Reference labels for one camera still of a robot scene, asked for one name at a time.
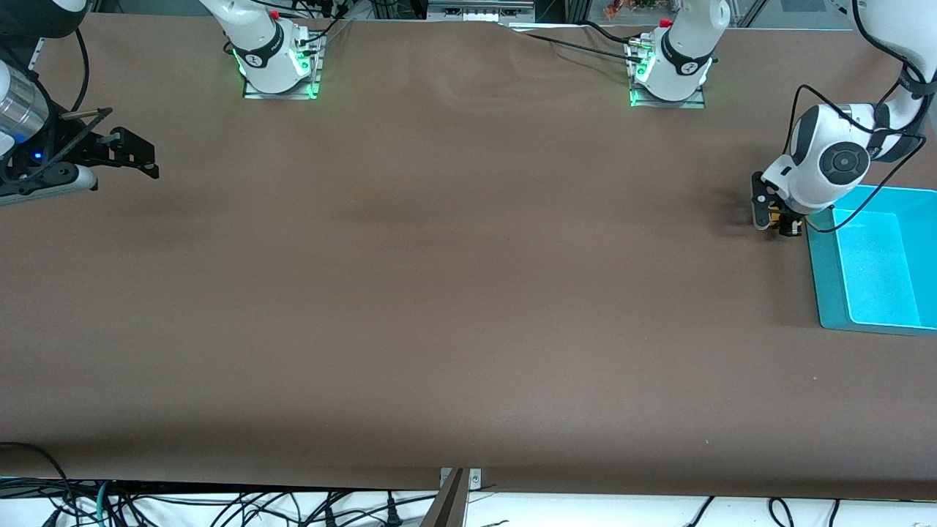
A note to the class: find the grey camera mount pole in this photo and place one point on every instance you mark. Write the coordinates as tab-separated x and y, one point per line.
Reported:
446	505

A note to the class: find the turquoise plastic bin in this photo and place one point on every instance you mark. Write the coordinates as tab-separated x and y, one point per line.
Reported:
878	278

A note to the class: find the silver table edge bracket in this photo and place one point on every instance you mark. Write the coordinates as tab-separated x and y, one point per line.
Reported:
476	479

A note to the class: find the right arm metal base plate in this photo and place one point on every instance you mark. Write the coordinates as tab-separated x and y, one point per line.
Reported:
282	91

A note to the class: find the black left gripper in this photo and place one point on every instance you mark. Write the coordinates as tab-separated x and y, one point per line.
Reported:
788	222

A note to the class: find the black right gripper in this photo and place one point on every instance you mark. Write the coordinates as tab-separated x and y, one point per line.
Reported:
82	150

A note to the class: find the grey electronics box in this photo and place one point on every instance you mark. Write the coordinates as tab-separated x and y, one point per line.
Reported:
479	9

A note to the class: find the white table corner bracket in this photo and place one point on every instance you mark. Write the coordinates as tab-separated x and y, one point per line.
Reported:
36	53

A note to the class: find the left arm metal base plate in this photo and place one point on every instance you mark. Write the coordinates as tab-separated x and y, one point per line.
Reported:
666	102

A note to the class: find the yellow beetle toy car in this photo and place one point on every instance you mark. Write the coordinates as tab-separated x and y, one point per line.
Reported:
789	219

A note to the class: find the orange green background clutter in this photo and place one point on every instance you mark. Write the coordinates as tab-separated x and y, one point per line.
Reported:
629	7

